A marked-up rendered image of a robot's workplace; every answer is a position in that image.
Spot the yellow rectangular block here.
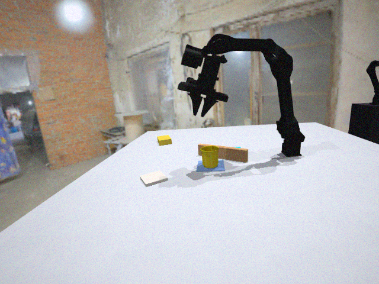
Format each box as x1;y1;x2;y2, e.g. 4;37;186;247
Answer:
157;135;172;146

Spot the tan wooden bar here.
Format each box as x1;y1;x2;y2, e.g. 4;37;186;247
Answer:
198;144;248;162

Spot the yellow cup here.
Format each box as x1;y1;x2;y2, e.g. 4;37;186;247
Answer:
200;146;219;168

